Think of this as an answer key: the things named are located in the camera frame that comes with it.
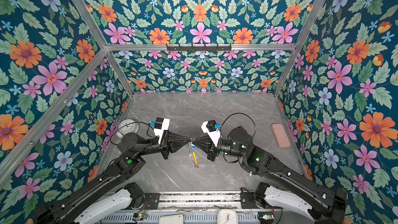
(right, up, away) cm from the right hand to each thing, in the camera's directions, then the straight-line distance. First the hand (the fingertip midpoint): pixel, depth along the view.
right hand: (194, 140), depth 59 cm
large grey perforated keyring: (-1, -4, +1) cm, 4 cm away
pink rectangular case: (+50, -5, +34) cm, 60 cm away
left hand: (-2, +1, -6) cm, 6 cm away
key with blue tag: (-1, -2, +1) cm, 2 cm away
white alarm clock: (-47, 0, +37) cm, 60 cm away
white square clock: (+14, -36, +9) cm, 39 cm away
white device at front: (-10, -37, +9) cm, 40 cm away
